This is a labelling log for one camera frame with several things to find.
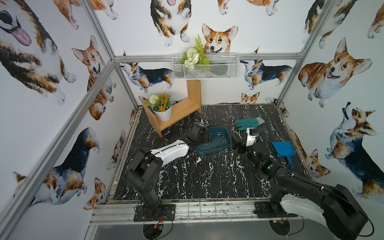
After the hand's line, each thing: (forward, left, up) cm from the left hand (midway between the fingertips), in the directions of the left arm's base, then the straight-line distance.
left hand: (204, 129), depth 92 cm
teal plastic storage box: (+2, -11, -13) cm, 17 cm away
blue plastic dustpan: (-9, -52, -11) cm, 54 cm away
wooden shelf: (+23, +17, -6) cm, 29 cm away
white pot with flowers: (+12, +27, +8) cm, 30 cm away
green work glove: (+12, -30, -11) cm, 34 cm away
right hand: (-7, -21, +7) cm, 23 cm away
